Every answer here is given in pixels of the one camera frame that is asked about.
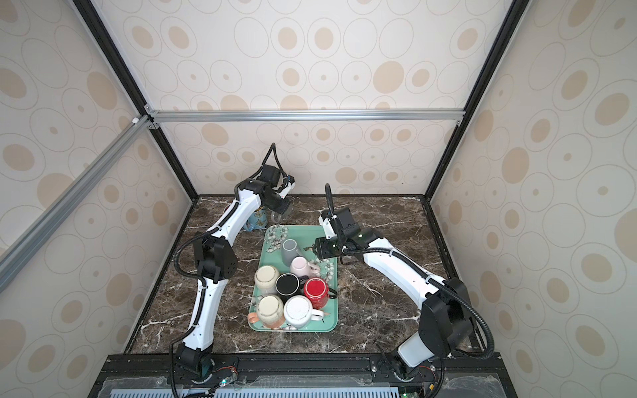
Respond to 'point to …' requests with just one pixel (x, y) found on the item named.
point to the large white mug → (299, 313)
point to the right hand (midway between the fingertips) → (328, 246)
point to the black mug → (289, 284)
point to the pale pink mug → (300, 267)
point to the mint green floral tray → (305, 236)
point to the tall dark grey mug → (273, 217)
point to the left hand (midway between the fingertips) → (292, 202)
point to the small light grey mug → (289, 249)
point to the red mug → (318, 292)
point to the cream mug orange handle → (270, 312)
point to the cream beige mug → (266, 278)
